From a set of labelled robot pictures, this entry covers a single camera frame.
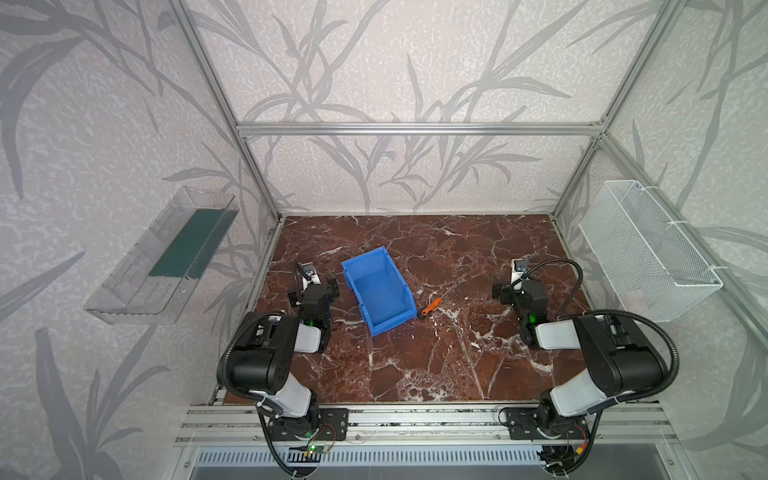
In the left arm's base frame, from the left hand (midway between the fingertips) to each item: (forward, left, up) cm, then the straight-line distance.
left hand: (315, 268), depth 93 cm
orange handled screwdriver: (-9, -36, -9) cm, 38 cm away
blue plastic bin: (-5, -20, -5) cm, 21 cm away
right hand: (+2, -63, -1) cm, 63 cm away
